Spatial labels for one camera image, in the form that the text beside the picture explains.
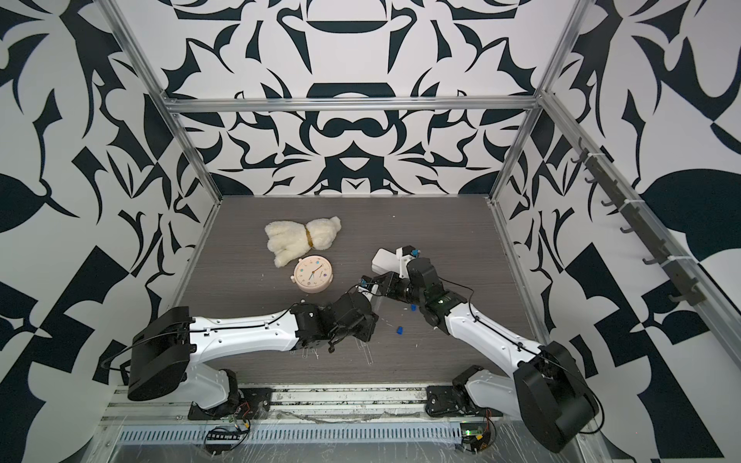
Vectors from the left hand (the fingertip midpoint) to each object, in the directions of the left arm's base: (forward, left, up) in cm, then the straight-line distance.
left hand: (377, 312), depth 79 cm
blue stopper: (-1, -7, -11) cm, 13 cm away
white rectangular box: (+21, -4, -8) cm, 22 cm away
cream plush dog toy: (+26, +27, -1) cm, 38 cm away
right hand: (+9, +1, +3) cm, 10 cm away
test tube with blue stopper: (-8, +3, -10) cm, 13 cm away
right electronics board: (-27, -22, -12) cm, 37 cm away
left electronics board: (-26, +40, -15) cm, 50 cm away
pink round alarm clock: (+18, +20, -8) cm, 28 cm away
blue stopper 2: (+6, -12, -12) cm, 18 cm away
